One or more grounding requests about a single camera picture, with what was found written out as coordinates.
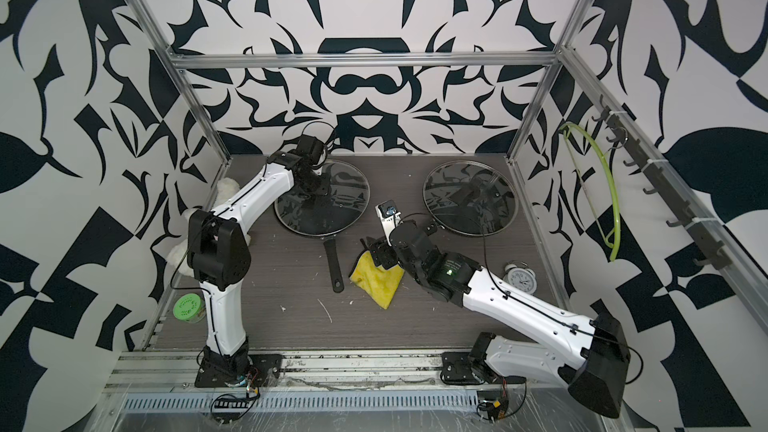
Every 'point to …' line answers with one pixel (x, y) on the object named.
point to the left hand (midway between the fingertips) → (319, 182)
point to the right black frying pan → (470, 198)
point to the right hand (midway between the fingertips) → (381, 227)
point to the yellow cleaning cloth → (379, 283)
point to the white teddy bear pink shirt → (179, 254)
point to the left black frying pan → (330, 246)
